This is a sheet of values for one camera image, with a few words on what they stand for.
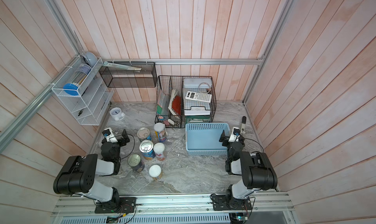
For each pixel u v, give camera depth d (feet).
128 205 2.40
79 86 2.32
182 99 3.21
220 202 2.41
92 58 2.75
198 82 3.31
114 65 3.02
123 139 2.69
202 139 3.32
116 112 3.63
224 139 2.67
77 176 1.48
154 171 2.55
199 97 3.06
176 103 3.60
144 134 2.92
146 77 3.50
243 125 3.31
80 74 2.49
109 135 2.49
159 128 2.90
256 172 1.50
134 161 2.57
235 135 2.50
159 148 2.68
